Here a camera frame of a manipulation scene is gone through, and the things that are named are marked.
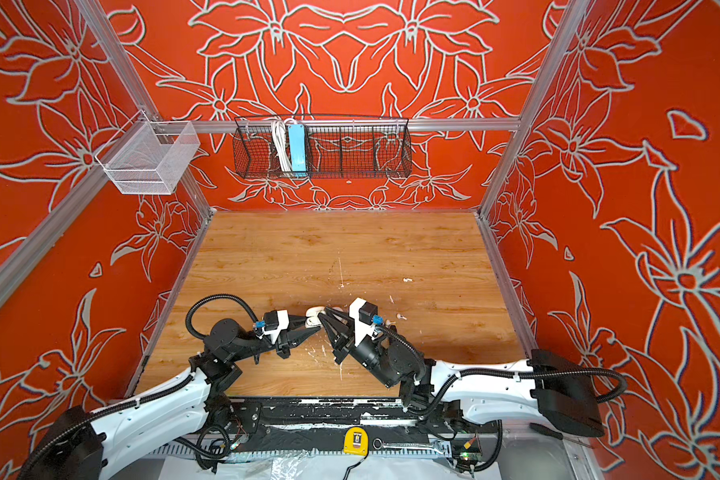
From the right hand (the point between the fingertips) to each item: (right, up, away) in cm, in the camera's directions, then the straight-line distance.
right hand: (317, 316), depth 61 cm
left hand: (-1, -3, +7) cm, 7 cm away
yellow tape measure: (+8, -31, +7) cm, 33 cm away
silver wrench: (+14, -33, +8) cm, 37 cm away
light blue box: (-10, +44, +29) cm, 54 cm away
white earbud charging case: (-2, -2, +5) cm, 6 cm away
